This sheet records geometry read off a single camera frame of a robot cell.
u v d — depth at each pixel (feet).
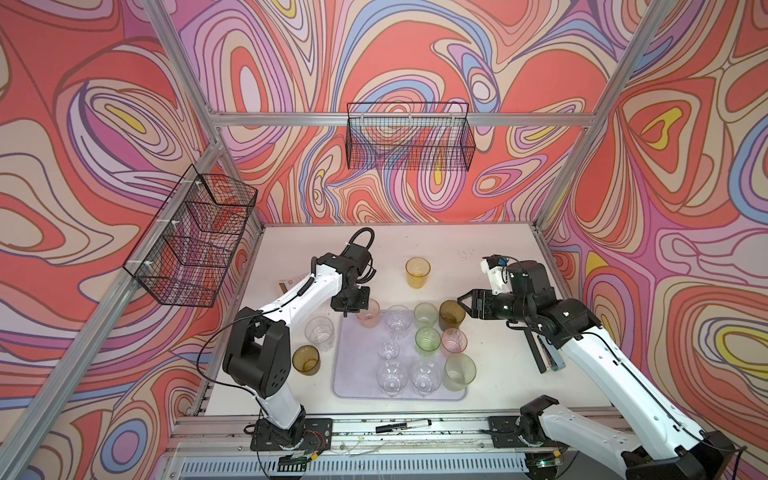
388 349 2.82
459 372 2.68
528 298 1.79
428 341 2.90
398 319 2.97
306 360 2.75
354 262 2.30
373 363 2.75
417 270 3.31
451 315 2.96
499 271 2.14
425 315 3.00
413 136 3.15
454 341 2.85
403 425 2.43
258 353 1.49
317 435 2.38
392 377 2.69
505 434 2.36
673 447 1.23
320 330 2.97
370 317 2.91
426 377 2.70
